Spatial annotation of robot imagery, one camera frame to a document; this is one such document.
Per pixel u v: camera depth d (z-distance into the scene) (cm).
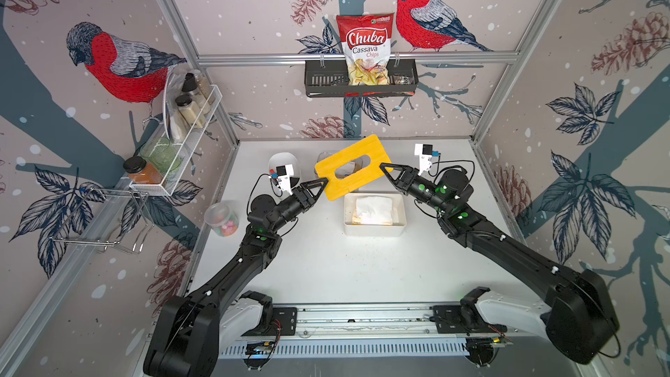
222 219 86
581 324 40
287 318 74
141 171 60
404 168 67
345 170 73
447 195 59
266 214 58
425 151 67
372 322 74
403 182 63
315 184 72
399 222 93
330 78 95
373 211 87
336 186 72
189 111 76
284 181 70
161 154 71
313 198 66
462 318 67
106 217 56
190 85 79
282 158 92
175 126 70
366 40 80
